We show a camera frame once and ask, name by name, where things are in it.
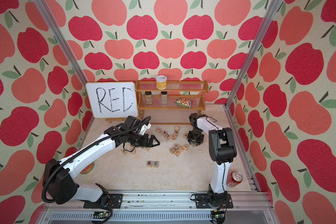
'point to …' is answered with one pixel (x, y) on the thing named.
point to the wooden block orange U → (133, 152)
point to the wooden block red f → (185, 147)
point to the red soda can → (234, 178)
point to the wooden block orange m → (173, 136)
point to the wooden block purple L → (167, 136)
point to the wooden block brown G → (176, 146)
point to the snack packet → (184, 102)
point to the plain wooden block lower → (172, 150)
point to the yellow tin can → (161, 82)
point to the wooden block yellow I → (180, 148)
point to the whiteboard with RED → (113, 100)
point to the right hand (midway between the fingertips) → (193, 145)
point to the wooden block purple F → (176, 133)
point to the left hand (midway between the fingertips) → (154, 146)
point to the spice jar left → (149, 97)
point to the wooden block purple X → (164, 132)
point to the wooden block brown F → (185, 136)
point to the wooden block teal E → (156, 164)
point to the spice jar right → (164, 97)
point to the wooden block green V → (124, 151)
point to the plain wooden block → (177, 128)
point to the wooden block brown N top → (158, 129)
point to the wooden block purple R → (149, 164)
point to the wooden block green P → (147, 149)
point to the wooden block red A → (177, 152)
